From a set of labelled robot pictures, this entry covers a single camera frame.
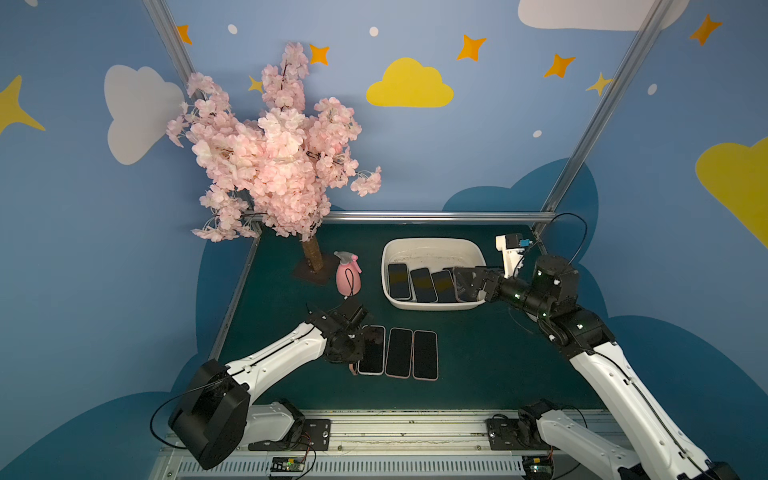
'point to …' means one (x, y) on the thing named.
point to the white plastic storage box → (435, 255)
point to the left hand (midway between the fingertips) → (360, 352)
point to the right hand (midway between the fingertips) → (471, 267)
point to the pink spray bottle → (348, 274)
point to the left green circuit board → (287, 464)
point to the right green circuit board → (539, 466)
